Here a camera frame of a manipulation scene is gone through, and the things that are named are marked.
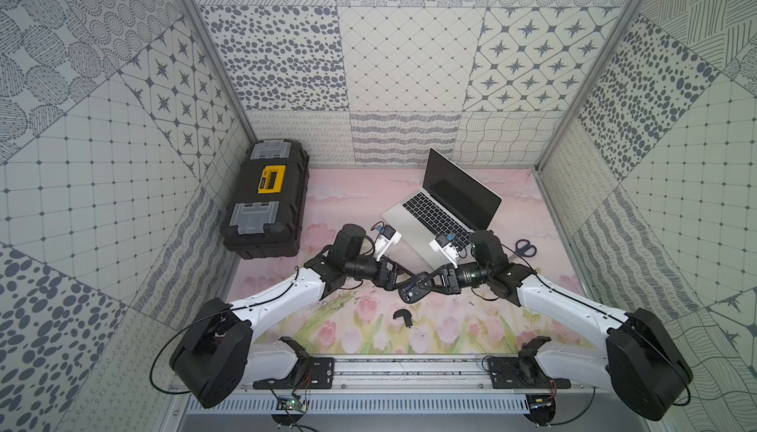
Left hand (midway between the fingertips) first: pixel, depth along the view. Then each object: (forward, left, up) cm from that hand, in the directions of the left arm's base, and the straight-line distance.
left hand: (410, 267), depth 75 cm
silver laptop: (+30, -14, -17) cm, 37 cm away
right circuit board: (-27, -33, -20) cm, 47 cm away
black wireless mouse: (-6, -1, -3) cm, 6 cm away
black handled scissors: (+17, -40, -18) cm, 47 cm away
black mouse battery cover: (-6, 0, -17) cm, 19 cm away
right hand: (-4, -4, -3) cm, 6 cm away
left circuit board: (-28, +29, -17) cm, 44 cm away
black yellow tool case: (+17, +43, +1) cm, 47 cm away
